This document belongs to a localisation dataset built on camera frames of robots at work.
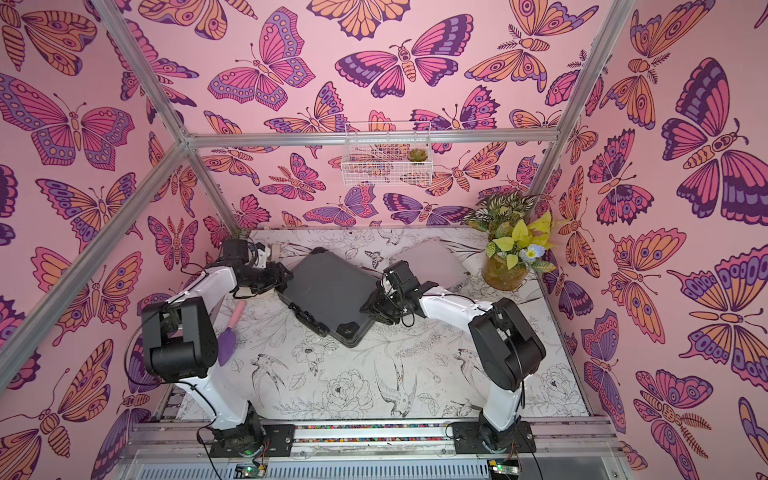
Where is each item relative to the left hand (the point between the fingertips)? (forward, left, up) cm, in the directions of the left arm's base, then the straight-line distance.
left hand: (291, 276), depth 97 cm
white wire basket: (+30, -31, +26) cm, 50 cm away
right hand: (-13, -25, +1) cm, 28 cm away
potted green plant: (+3, -70, +14) cm, 71 cm away
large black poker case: (-6, -13, 0) cm, 15 cm away
